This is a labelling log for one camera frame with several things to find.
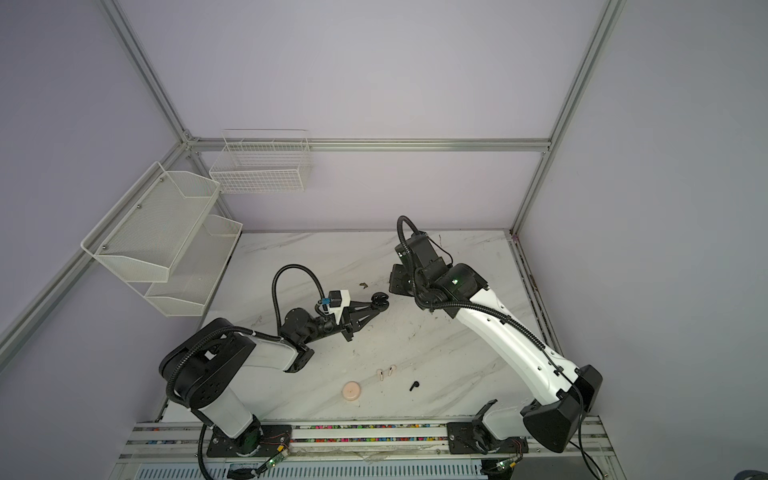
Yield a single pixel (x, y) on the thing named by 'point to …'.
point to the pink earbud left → (380, 373)
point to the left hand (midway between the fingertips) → (377, 308)
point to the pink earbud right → (391, 369)
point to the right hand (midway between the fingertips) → (392, 277)
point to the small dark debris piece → (363, 284)
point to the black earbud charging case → (380, 301)
